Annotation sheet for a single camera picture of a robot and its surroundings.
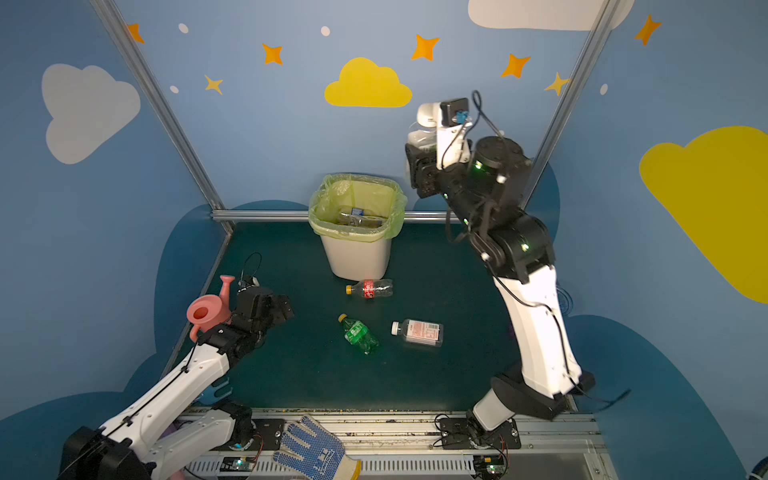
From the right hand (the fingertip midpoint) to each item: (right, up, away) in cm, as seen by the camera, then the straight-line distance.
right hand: (424, 140), depth 52 cm
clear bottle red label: (-12, -32, +46) cm, 57 cm away
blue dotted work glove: (-25, -69, +20) cm, 75 cm away
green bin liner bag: (-17, -4, +50) cm, 53 cm away
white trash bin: (-16, -22, +46) cm, 54 cm away
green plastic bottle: (-16, -44, +37) cm, 60 cm away
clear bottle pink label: (+3, -43, +36) cm, 57 cm away
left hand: (-37, -34, +32) cm, 60 cm away
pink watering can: (-58, -37, +32) cm, 76 cm away
